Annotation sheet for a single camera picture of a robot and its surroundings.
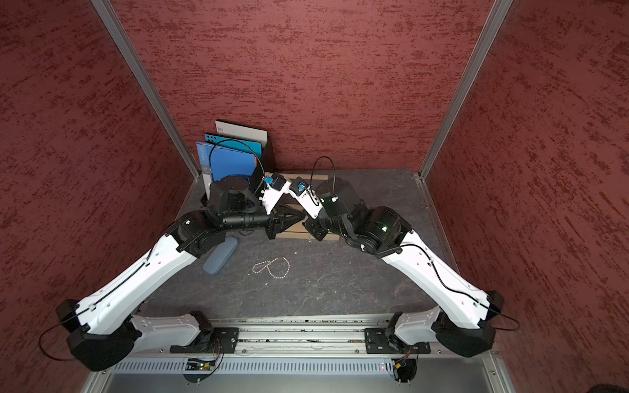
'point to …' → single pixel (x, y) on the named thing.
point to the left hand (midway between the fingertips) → (299, 220)
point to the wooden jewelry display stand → (297, 231)
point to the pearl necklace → (268, 267)
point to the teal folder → (236, 144)
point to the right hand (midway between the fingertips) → (307, 215)
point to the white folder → (241, 131)
